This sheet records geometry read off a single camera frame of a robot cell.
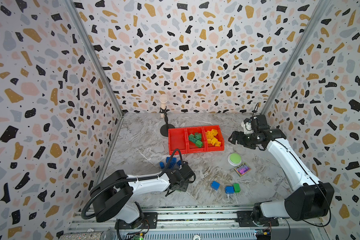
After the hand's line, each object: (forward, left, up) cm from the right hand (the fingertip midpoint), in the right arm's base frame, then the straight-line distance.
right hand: (235, 137), depth 81 cm
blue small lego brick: (-19, +10, -21) cm, 30 cm away
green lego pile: (+12, +20, -19) cm, 30 cm away
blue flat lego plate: (-6, +36, -19) cm, 41 cm away
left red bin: (+11, +33, -19) cm, 40 cm away
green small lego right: (-19, -2, -22) cm, 29 cm away
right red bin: (+4, +12, -18) cm, 22 cm away
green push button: (-2, -4, -20) cm, 21 cm away
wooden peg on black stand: (+21, +44, -20) cm, 52 cm away
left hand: (-18, +26, -19) cm, 37 cm away
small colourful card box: (-9, -7, -20) cm, 23 cm away
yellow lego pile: (+12, +10, -19) cm, 25 cm away
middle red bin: (+4, +23, -18) cm, 30 cm away
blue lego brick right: (-21, +2, -19) cm, 29 cm away
